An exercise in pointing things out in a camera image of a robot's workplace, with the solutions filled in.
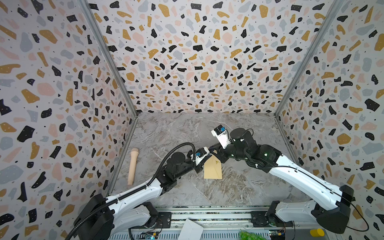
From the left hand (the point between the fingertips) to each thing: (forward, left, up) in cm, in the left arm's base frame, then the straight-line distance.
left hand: (209, 150), depth 72 cm
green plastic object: (-32, -16, -19) cm, 41 cm away
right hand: (-1, 0, +5) cm, 5 cm away
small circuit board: (-31, +29, -25) cm, 49 cm away
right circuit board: (-32, -32, -25) cm, 52 cm away
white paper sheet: (-30, +9, -20) cm, 37 cm away
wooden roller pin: (+10, +46, -23) cm, 52 cm away
